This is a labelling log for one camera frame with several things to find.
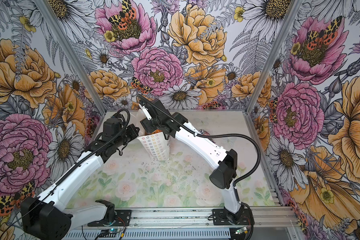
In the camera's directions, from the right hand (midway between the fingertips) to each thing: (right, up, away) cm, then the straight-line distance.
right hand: (150, 123), depth 76 cm
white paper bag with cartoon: (+3, -13, +6) cm, 14 cm away
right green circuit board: (+44, -50, -4) cm, 67 cm away
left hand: (-7, -5, +4) cm, 9 cm away
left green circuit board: (-19, -52, -3) cm, 56 cm away
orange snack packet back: (+4, -4, -4) cm, 7 cm away
